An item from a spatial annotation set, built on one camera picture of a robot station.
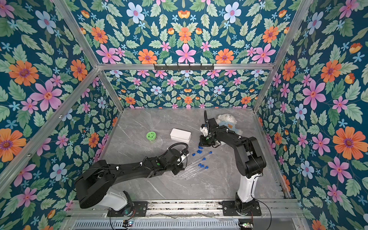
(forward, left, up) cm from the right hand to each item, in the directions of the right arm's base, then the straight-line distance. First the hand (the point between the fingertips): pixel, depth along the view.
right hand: (203, 141), depth 95 cm
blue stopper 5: (-8, +7, -4) cm, 11 cm away
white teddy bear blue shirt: (+16, -18, +4) cm, 24 cm away
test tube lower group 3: (-16, -2, -4) cm, 17 cm away
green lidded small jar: (+3, +36, 0) cm, 37 cm away
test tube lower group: (-15, +3, -4) cm, 16 cm away
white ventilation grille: (-46, +23, -5) cm, 51 cm away
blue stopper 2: (-3, +2, -3) cm, 5 cm away
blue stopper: (-3, +3, -3) cm, 5 cm away
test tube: (-6, -5, -5) cm, 9 cm away
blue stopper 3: (-5, +2, -4) cm, 7 cm away
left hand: (-15, +12, -1) cm, 19 cm away
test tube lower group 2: (-15, +1, -4) cm, 16 cm away
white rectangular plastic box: (+5, +17, 0) cm, 17 cm away
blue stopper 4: (-5, +3, -4) cm, 7 cm away
